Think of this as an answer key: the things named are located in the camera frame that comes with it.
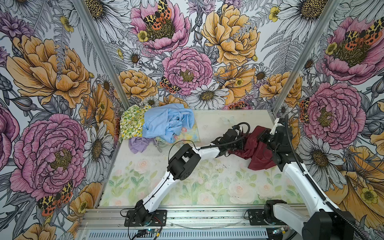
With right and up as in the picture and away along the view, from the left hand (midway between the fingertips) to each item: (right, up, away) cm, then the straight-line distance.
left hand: (248, 146), depth 94 cm
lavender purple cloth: (-70, +1, +5) cm, 70 cm away
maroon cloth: (+1, -1, -14) cm, 14 cm away
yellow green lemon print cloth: (-79, +16, +17) cm, 82 cm away
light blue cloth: (-51, +15, +2) cm, 54 cm away
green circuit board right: (+7, -36, -23) cm, 43 cm away
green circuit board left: (-52, -36, -23) cm, 68 cm away
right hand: (+2, +9, -12) cm, 15 cm away
